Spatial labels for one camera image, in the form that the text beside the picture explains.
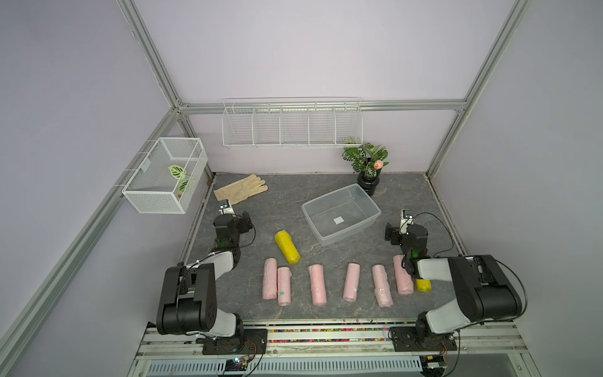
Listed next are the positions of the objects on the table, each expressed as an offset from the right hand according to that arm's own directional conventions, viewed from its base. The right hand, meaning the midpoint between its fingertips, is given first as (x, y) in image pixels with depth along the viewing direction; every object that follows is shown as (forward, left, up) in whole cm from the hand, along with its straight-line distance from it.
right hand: (400, 222), depth 95 cm
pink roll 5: (-22, +3, -3) cm, 23 cm away
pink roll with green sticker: (-24, +46, -4) cm, 52 cm away
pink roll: (-26, +51, -3) cm, 57 cm away
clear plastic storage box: (+9, +23, -7) cm, 26 cm away
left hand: (+1, +66, +5) cm, 66 cm away
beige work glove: (+25, +71, -7) cm, 76 cm away
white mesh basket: (+6, +88, +20) cm, 90 cm away
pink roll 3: (-23, +22, -4) cm, 32 cm away
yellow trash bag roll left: (-9, +46, -3) cm, 47 cm away
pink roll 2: (-24, +34, -4) cm, 42 cm away
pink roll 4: (-24, +12, -4) cm, 27 cm away
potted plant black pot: (+18, +13, +16) cm, 28 cm away
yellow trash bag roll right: (-25, -3, -2) cm, 25 cm away
